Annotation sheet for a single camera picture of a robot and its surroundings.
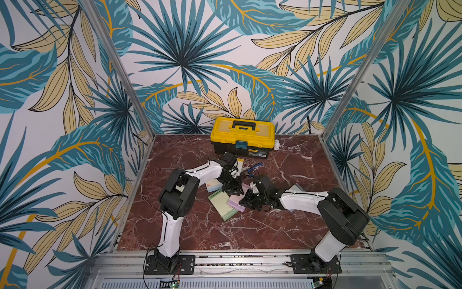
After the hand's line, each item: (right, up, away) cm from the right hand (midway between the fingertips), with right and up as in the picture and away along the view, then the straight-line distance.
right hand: (238, 202), depth 87 cm
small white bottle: (+24, +29, +23) cm, 44 cm away
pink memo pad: (-2, 0, +1) cm, 3 cm away
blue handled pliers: (+8, +15, +16) cm, 23 cm away
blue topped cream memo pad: (-12, +7, +7) cm, 16 cm away
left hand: (+2, +3, +2) cm, 4 cm away
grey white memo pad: (+31, +5, +8) cm, 32 cm away
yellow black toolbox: (+3, +33, +9) cm, 34 cm away
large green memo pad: (-9, +1, +3) cm, 10 cm away
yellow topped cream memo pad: (+2, +18, +18) cm, 26 cm away
